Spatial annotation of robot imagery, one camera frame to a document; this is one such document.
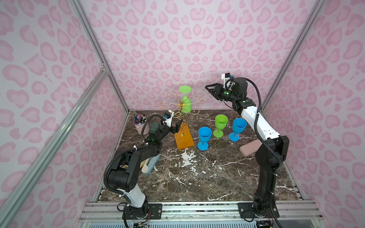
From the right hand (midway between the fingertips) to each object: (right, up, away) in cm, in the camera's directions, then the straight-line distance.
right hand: (208, 88), depth 80 cm
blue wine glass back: (+21, -21, +11) cm, 32 cm away
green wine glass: (+10, -19, +12) cm, 25 cm away
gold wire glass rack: (-15, -14, -7) cm, 22 cm away
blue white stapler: (-35, -45, +8) cm, 57 cm away
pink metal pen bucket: (-44, -19, +15) cm, 50 cm away
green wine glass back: (-12, -6, +9) cm, 16 cm away
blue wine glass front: (0, -26, +11) cm, 29 cm away
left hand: (-17, -15, +6) cm, 23 cm away
